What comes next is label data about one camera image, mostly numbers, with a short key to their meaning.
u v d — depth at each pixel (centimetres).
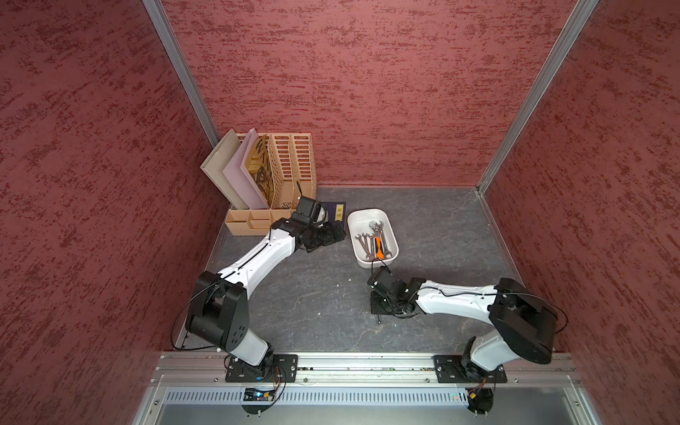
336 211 110
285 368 73
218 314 44
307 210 67
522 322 44
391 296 67
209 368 76
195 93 88
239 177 90
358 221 104
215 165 89
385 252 98
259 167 100
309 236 69
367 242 101
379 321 81
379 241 101
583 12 71
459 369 73
